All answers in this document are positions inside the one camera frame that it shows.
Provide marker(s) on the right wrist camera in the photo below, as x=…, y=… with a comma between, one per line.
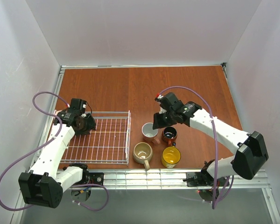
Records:
x=157, y=99

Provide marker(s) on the white and pink mug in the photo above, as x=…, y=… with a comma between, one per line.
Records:
x=149, y=134

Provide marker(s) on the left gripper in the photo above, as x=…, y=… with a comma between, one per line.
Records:
x=89, y=124

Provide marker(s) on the yellow enamel mug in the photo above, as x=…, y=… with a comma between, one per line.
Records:
x=170, y=156

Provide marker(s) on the white wire dish rack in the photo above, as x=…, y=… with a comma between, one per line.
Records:
x=109, y=143

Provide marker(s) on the brown mug black interior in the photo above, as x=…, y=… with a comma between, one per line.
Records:
x=169, y=135

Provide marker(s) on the aluminium frame rail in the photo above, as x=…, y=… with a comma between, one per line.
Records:
x=160, y=195

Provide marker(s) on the beige ceramic mug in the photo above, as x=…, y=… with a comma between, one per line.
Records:
x=142, y=154

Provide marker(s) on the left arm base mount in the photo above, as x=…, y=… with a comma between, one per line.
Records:
x=95, y=178

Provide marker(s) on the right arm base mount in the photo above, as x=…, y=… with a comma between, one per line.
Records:
x=198, y=179

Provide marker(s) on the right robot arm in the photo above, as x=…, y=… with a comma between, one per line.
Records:
x=248, y=149

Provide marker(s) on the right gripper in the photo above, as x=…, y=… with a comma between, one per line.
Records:
x=162, y=119

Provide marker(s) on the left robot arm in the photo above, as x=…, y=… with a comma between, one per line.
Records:
x=42, y=185

